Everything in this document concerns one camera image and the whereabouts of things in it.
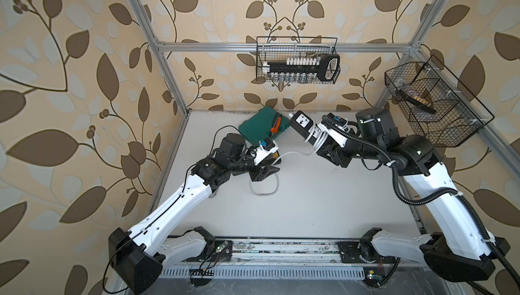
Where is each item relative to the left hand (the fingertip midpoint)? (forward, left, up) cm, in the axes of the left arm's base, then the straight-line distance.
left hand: (271, 158), depth 70 cm
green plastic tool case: (+42, +2, -28) cm, 51 cm away
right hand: (0, -16, +9) cm, 18 cm away
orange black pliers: (+31, -2, -21) cm, 37 cm away
